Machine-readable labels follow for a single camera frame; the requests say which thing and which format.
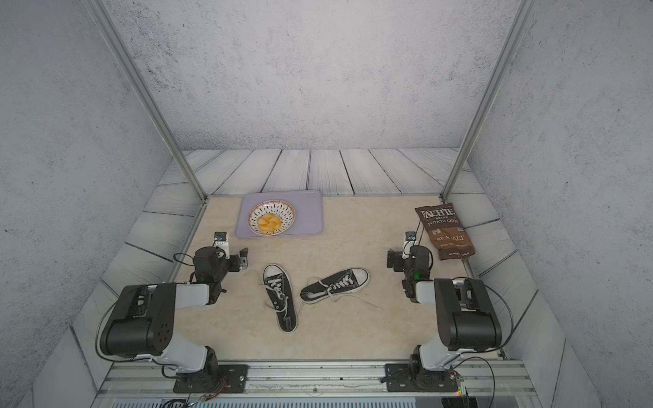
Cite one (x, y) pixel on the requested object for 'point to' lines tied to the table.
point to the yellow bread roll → (269, 223)
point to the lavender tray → (308, 205)
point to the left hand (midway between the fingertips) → (237, 247)
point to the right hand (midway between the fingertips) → (406, 248)
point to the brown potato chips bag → (445, 228)
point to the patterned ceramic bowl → (281, 209)
